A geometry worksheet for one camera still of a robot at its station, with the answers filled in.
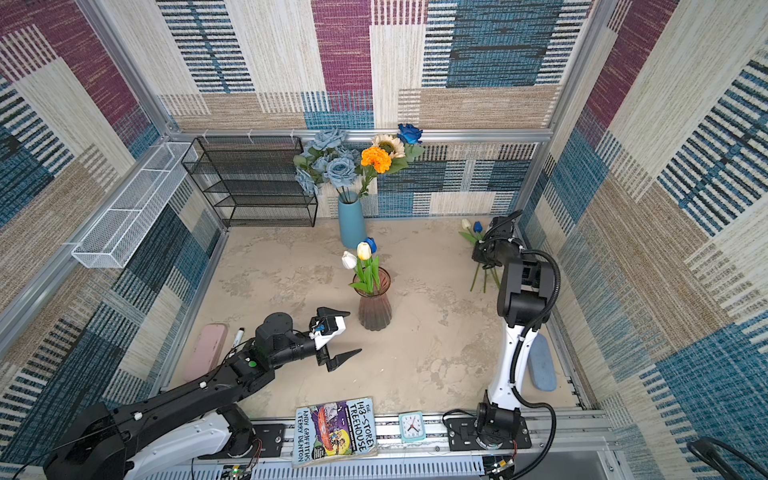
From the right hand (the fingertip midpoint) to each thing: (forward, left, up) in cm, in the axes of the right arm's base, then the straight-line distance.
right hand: (481, 255), depth 108 cm
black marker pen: (-28, +78, +1) cm, 82 cm away
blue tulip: (-17, +37, +29) cm, 50 cm away
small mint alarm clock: (-52, +29, 0) cm, 60 cm away
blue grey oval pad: (-39, -7, +2) cm, 40 cm away
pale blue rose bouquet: (+12, +50, +33) cm, 61 cm away
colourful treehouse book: (-53, +47, +2) cm, 71 cm away
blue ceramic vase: (+7, +45, +11) cm, 47 cm away
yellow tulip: (-21, +39, +30) cm, 53 cm away
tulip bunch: (+9, +1, -1) cm, 9 cm away
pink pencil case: (-32, +85, +2) cm, 91 cm away
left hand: (-32, +42, +16) cm, 56 cm away
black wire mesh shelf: (+24, +81, +18) cm, 86 cm away
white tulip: (-20, +43, +27) cm, 54 cm away
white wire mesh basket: (-17, +98, +33) cm, 104 cm away
